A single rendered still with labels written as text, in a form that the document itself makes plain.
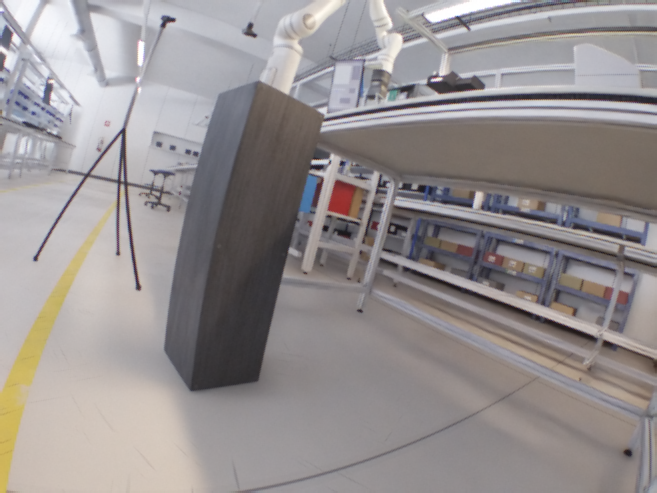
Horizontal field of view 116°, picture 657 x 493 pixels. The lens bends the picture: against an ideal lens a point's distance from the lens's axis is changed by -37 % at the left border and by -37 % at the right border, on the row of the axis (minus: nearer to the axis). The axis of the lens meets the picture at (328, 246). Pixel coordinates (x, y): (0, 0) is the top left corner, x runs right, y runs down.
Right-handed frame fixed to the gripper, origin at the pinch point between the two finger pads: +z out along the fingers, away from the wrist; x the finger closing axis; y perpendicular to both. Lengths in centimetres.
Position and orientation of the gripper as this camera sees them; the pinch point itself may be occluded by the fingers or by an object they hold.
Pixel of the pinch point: (368, 108)
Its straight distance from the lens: 130.8
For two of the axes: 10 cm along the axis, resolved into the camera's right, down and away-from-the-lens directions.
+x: -6.9, -2.4, 6.8
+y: 6.8, 1.1, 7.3
